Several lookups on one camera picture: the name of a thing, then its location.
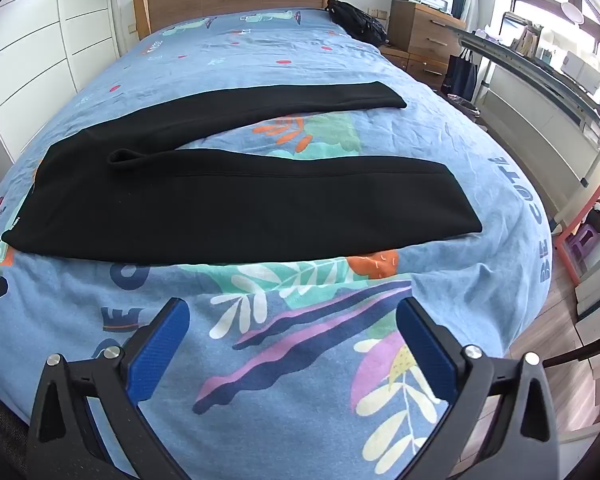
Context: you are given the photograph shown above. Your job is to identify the white wardrobe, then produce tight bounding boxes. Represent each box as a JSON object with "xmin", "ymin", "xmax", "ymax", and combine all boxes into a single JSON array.
[{"xmin": 0, "ymin": 0, "xmax": 131, "ymax": 163}]

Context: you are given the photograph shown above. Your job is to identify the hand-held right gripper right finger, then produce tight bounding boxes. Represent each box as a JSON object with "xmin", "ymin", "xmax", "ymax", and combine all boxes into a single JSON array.
[{"xmin": 396, "ymin": 297, "xmax": 565, "ymax": 480}]

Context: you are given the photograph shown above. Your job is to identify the wooden nightstand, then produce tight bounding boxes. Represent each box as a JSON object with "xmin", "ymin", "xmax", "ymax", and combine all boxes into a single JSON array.
[{"xmin": 379, "ymin": 44, "xmax": 412, "ymax": 72}]

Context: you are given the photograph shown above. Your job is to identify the black backpack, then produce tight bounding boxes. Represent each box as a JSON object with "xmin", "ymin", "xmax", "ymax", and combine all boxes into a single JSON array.
[{"xmin": 325, "ymin": 0, "xmax": 390, "ymax": 47}]

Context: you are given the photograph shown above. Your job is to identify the blue printed bed sheet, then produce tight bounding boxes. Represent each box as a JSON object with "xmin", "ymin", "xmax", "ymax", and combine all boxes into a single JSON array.
[{"xmin": 0, "ymin": 6, "xmax": 553, "ymax": 480}]

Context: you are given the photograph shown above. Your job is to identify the purple stool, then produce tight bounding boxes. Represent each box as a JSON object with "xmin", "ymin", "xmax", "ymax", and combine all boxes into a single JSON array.
[{"xmin": 566, "ymin": 224, "xmax": 595, "ymax": 262}]

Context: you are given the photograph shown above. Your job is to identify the long grey desk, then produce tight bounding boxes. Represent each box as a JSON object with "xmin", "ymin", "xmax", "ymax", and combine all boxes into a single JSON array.
[{"xmin": 455, "ymin": 27, "xmax": 600, "ymax": 191}]

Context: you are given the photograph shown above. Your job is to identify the dark tote bag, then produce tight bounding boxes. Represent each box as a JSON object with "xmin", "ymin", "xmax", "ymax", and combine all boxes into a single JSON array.
[{"xmin": 442, "ymin": 50, "xmax": 480, "ymax": 101}]

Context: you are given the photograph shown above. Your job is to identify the trash bin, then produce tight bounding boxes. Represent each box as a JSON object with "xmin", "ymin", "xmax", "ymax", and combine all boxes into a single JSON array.
[{"xmin": 445, "ymin": 94, "xmax": 482, "ymax": 120}]

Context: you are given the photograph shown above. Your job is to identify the pink-framed mirror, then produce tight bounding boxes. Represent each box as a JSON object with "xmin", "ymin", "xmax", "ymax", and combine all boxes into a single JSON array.
[{"xmin": 554, "ymin": 157, "xmax": 600, "ymax": 288}]

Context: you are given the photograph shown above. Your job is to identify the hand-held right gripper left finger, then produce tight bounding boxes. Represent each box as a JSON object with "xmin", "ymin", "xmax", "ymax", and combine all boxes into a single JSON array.
[{"xmin": 26, "ymin": 297, "xmax": 191, "ymax": 480}]

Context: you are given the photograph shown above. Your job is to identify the black pants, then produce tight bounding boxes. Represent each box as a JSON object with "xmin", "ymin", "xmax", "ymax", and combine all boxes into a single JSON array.
[{"xmin": 1, "ymin": 81, "xmax": 483, "ymax": 266}]

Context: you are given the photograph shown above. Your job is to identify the white round lamp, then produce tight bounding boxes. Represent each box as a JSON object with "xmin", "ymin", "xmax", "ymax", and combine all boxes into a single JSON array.
[{"xmin": 560, "ymin": 1, "xmax": 586, "ymax": 25}]

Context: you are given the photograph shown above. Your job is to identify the wooden dresser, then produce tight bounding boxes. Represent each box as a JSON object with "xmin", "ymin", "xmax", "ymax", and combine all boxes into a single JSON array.
[{"xmin": 387, "ymin": 0, "xmax": 467, "ymax": 92}]

